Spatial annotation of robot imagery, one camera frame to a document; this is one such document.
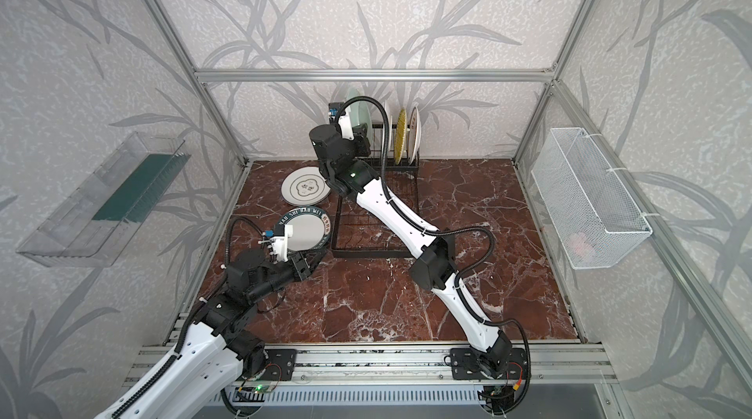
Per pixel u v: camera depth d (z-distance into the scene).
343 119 0.66
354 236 0.97
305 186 1.12
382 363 0.75
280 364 0.73
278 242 0.68
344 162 0.62
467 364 0.74
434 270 0.60
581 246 0.72
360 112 0.63
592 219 0.62
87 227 0.63
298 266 0.65
